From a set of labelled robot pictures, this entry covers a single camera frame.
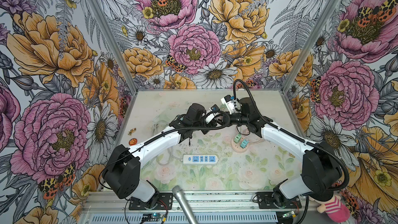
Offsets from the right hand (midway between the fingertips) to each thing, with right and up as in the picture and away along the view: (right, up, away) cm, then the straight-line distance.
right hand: (215, 122), depth 80 cm
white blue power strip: (-3, -21, +5) cm, 21 cm away
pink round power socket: (+13, -15, +10) cm, 22 cm away
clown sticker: (-51, -7, +19) cm, 55 cm away
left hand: (-2, 0, +4) cm, 4 cm away
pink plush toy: (+51, -36, -12) cm, 63 cm away
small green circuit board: (-29, -41, -9) cm, 51 cm away
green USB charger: (+13, -10, +9) cm, 19 cm away
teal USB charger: (+16, -12, +7) cm, 22 cm away
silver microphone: (-17, -33, -6) cm, 38 cm away
